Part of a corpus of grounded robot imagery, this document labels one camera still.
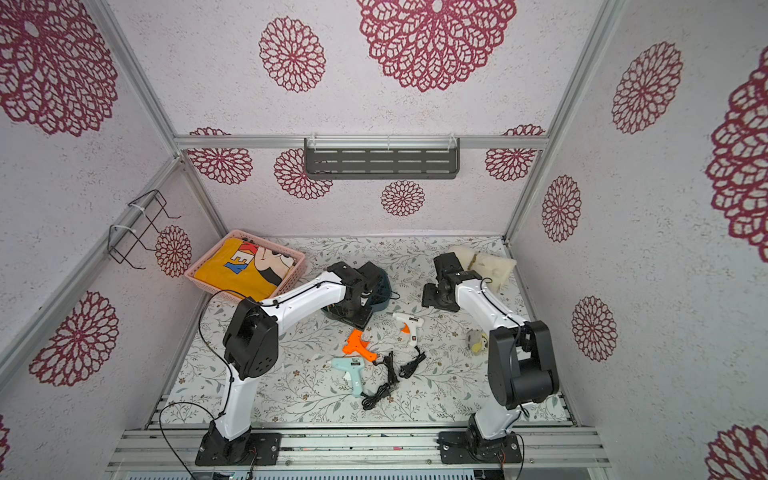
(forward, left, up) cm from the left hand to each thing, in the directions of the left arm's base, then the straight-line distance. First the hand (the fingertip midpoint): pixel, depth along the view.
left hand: (354, 324), depth 89 cm
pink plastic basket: (+16, +22, +1) cm, 27 cm away
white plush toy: (+17, -45, +5) cm, 49 cm away
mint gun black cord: (-20, -5, -5) cm, 22 cm away
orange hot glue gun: (-5, -1, -4) cm, 6 cm away
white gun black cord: (-12, -16, -5) cm, 20 cm away
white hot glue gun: (+2, -18, -6) cm, 19 cm away
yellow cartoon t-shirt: (+22, +40, 0) cm, 46 cm away
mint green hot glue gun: (-12, 0, -4) cm, 13 cm away
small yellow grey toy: (-5, -36, -2) cm, 36 cm away
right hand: (+8, -24, +2) cm, 25 cm away
